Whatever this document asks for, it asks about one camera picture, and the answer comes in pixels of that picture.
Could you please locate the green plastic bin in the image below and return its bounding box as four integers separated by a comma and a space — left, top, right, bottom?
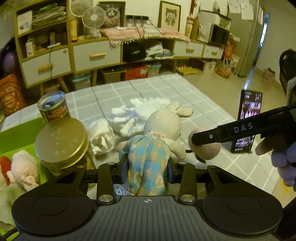
1, 118, 53, 234

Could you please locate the pink knitted plush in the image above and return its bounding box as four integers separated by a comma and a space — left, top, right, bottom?
6, 150, 40, 191

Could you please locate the black smartphone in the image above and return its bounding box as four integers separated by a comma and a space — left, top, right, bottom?
230, 89, 263, 154

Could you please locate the white desk fan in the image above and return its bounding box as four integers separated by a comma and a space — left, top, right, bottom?
82, 6, 107, 38

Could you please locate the orange printed bag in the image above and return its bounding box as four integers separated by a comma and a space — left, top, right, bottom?
1, 73, 27, 116

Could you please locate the framed cat picture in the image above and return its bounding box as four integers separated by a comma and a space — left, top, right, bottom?
96, 1, 125, 28

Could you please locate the white cloth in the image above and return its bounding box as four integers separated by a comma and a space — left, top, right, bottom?
87, 118, 115, 156

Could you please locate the framed cartoon picture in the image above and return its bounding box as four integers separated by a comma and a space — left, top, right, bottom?
158, 1, 182, 31

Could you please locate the purple gloved right hand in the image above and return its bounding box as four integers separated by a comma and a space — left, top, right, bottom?
255, 135, 295, 191

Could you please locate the pink knitted ball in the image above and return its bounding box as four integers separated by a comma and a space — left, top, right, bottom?
186, 128, 221, 163

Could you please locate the pink table runner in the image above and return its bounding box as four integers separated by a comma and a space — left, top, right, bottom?
100, 27, 190, 47

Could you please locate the metal tin can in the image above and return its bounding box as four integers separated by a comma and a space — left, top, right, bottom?
37, 90, 70, 124

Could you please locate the black microwave oven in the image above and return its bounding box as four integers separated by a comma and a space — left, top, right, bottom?
208, 24, 230, 46

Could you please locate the low wooden tv bench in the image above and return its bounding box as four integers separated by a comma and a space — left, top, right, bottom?
120, 38, 224, 80

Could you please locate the wooden drawer cabinet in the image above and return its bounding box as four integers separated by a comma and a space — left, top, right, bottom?
14, 1, 122, 92

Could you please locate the white fluffy towel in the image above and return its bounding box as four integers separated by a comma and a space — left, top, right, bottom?
107, 97, 170, 137

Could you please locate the checkered grey tablecloth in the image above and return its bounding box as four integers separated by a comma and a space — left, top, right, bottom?
1, 74, 280, 194

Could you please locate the purple ball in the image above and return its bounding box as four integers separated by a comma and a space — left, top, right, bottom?
3, 52, 17, 73

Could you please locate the beige bunny blue dress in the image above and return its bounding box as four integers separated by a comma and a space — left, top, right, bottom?
116, 101, 194, 196

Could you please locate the silver refrigerator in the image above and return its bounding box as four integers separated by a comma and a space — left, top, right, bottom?
228, 1, 268, 77

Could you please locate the gold lid clear jar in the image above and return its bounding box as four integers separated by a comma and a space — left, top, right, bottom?
35, 117, 96, 176

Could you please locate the santa plush toy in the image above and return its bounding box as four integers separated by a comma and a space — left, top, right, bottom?
0, 156, 15, 186

